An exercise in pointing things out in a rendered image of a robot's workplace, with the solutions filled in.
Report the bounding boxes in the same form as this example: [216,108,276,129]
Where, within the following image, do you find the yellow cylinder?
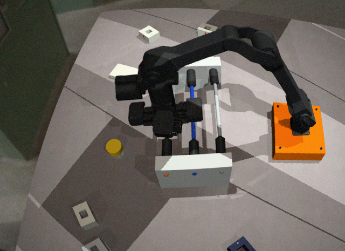
[106,139,123,157]

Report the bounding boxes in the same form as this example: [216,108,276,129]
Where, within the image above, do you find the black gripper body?
[128,93,203,126]

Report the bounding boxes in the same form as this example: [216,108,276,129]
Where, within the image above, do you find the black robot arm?
[114,25,316,138]

